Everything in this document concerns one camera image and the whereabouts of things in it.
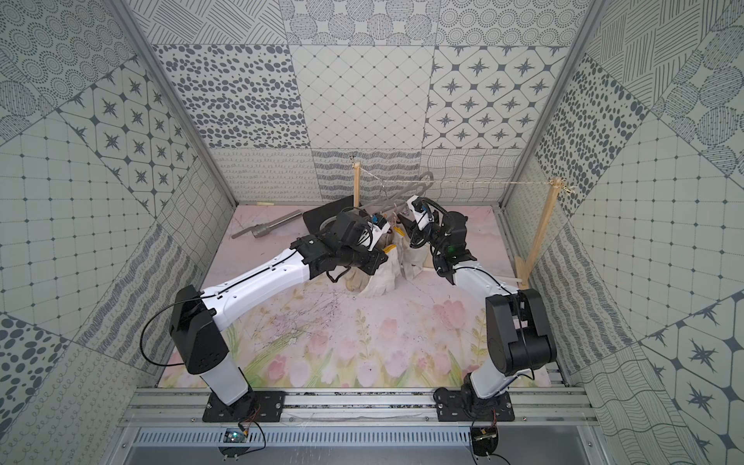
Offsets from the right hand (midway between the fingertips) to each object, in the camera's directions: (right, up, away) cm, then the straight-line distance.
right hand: (406, 212), depth 86 cm
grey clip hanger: (+3, +7, -4) cm, 8 cm away
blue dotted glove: (-6, -20, -2) cm, 21 cm away
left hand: (-3, -14, -11) cm, 18 cm away
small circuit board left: (-45, -57, -15) cm, 74 cm away
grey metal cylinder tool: (-53, -5, +24) cm, 59 cm away
